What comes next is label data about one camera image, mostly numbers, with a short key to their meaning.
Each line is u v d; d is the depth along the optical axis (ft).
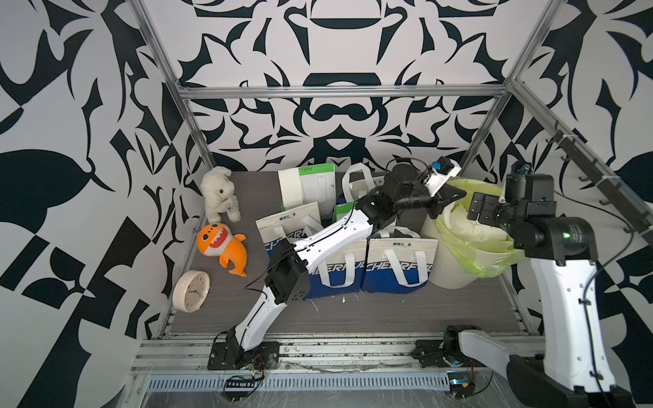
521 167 1.71
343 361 2.42
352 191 2.65
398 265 2.40
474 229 2.62
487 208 1.85
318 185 2.95
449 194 2.10
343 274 2.37
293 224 2.58
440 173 1.88
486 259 2.17
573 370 1.15
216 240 2.92
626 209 1.79
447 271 2.50
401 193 1.86
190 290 2.55
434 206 2.10
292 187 2.91
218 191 2.99
